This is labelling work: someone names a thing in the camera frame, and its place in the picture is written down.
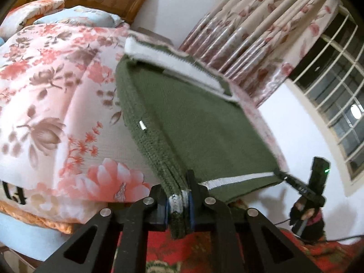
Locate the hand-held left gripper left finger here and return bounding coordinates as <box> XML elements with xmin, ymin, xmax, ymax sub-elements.
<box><xmin>37</xmin><ymin>184</ymin><xmax>168</xmax><ymax>273</ymax></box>

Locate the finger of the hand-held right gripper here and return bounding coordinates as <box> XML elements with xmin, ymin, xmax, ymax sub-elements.
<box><xmin>274</xmin><ymin>170</ymin><xmax>311</xmax><ymax>203</ymax></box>

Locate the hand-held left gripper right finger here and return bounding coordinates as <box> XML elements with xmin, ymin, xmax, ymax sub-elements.
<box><xmin>186</xmin><ymin>170</ymin><xmax>322</xmax><ymax>273</ymax></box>

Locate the green knitted sweater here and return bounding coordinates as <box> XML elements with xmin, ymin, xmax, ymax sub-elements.
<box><xmin>115</xmin><ymin>35</ymin><xmax>289</xmax><ymax>239</ymax></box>

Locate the person's right forearm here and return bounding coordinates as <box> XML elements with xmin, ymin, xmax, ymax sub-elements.
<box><xmin>301</xmin><ymin>205</ymin><xmax>327</xmax><ymax>242</ymax></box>

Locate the person's right hand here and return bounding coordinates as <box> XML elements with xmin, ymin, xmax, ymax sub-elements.
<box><xmin>289</xmin><ymin>196</ymin><xmax>313</xmax><ymax>229</ymax></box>

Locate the barred window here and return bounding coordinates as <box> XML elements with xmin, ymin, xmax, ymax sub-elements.
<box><xmin>287</xmin><ymin>6</ymin><xmax>364</xmax><ymax>181</ymax></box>

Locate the light blue bed sheet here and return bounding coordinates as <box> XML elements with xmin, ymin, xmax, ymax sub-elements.
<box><xmin>0</xmin><ymin>213</ymin><xmax>86</xmax><ymax>262</ymax></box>

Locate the pink floral blanket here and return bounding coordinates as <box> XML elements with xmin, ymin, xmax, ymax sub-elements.
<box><xmin>0</xmin><ymin>23</ymin><xmax>291</xmax><ymax>231</ymax></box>

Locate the pink floral curtain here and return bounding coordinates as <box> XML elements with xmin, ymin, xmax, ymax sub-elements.
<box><xmin>178</xmin><ymin>0</ymin><xmax>342</xmax><ymax>109</ymax></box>

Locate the wooden nightstand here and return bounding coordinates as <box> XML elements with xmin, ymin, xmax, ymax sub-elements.
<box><xmin>136</xmin><ymin>27</ymin><xmax>174</xmax><ymax>46</ymax></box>

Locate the light blue floral pillow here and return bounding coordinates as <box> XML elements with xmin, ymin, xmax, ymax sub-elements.
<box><xmin>33</xmin><ymin>5</ymin><xmax>126</xmax><ymax>29</ymax></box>

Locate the folded orange floral quilt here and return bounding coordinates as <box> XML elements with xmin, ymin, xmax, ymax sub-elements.
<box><xmin>0</xmin><ymin>0</ymin><xmax>65</xmax><ymax>36</ymax></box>

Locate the thin black cable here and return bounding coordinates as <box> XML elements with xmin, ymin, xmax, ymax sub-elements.
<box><xmin>277</xmin><ymin>219</ymin><xmax>364</xmax><ymax>244</ymax></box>

